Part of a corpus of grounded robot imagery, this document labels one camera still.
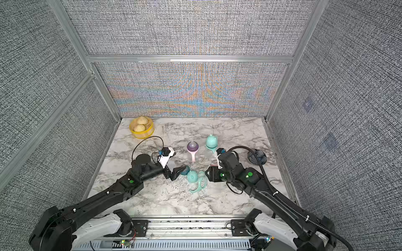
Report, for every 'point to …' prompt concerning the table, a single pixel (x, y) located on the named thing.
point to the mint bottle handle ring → (213, 149)
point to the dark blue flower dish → (261, 156)
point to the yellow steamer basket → (148, 131)
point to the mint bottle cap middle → (192, 177)
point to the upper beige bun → (142, 120)
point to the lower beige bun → (140, 128)
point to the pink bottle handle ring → (193, 155)
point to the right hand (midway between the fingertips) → (209, 169)
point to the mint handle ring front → (201, 175)
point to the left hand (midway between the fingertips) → (182, 159)
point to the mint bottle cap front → (211, 141)
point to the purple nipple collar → (192, 146)
